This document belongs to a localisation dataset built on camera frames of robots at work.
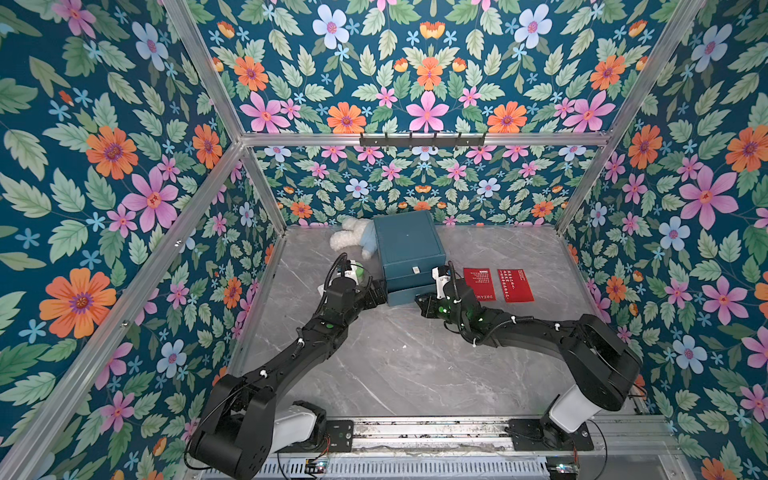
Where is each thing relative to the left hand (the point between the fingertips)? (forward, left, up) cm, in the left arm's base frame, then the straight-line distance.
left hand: (377, 282), depth 85 cm
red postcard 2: (+5, -47, -16) cm, 50 cm away
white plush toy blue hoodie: (+29, +8, -9) cm, 31 cm away
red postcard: (+8, -35, -16) cm, 40 cm away
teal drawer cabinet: (+8, -10, +3) cm, 14 cm away
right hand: (-3, -13, -3) cm, 13 cm away
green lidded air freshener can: (+12, +7, -11) cm, 18 cm away
